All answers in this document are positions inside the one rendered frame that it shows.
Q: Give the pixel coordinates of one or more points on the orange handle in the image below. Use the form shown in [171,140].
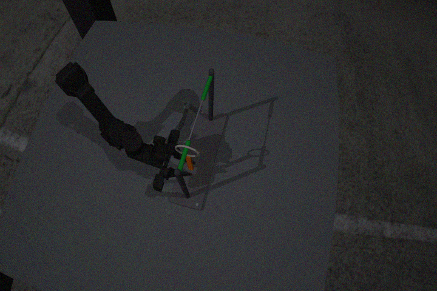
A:
[188,156]

